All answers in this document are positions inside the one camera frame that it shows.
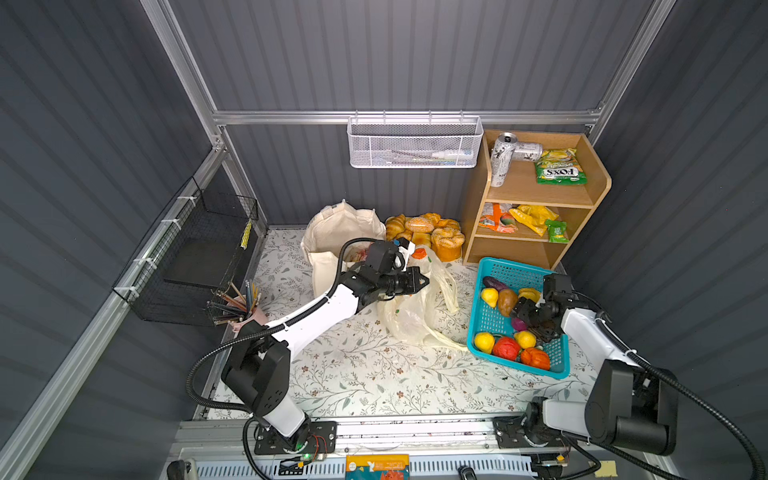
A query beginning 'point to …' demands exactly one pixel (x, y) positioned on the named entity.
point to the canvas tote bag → (327, 230)
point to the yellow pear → (490, 296)
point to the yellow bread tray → (448, 254)
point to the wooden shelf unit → (535, 195)
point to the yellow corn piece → (529, 293)
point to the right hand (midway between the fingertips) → (527, 320)
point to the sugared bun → (419, 225)
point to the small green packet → (557, 231)
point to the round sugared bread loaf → (447, 243)
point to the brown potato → (507, 301)
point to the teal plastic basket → (492, 331)
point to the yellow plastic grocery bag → (431, 313)
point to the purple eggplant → (490, 282)
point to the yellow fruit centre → (526, 339)
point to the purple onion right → (519, 325)
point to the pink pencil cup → (239, 311)
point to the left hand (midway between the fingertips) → (432, 280)
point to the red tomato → (506, 347)
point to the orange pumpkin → (535, 358)
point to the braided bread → (394, 226)
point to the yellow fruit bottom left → (485, 342)
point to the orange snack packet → (497, 216)
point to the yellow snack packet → (534, 217)
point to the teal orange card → (378, 467)
